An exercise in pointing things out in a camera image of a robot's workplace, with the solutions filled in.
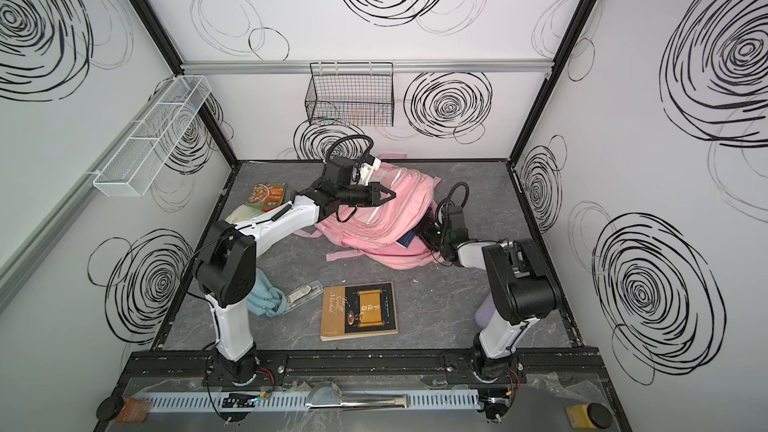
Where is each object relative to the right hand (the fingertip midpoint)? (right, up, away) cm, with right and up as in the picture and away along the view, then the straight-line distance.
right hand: (409, 227), depth 93 cm
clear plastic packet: (-31, -18, -9) cm, 37 cm away
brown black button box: (-62, -34, -31) cm, 78 cm away
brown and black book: (-17, -22, -11) cm, 30 cm away
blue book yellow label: (-1, -4, 0) cm, 4 cm away
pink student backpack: (-11, 0, -9) cm, 15 cm away
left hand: (-4, +11, -10) cm, 15 cm away
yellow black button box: (+34, -37, -30) cm, 59 cm away
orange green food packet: (-51, +9, +15) cm, 54 cm away
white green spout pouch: (-57, +4, +9) cm, 57 cm away
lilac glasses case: (+20, -21, -13) cm, 32 cm away
